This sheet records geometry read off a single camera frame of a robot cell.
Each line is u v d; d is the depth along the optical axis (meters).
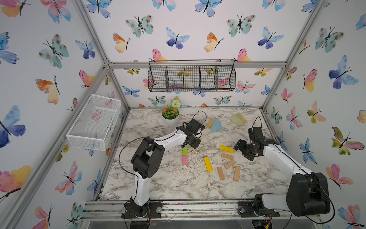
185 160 0.91
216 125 1.11
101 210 0.75
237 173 0.87
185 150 0.96
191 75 0.96
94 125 0.83
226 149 0.96
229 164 0.89
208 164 0.91
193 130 0.75
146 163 0.51
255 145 0.63
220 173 0.86
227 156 0.94
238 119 1.12
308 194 0.41
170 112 0.96
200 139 0.85
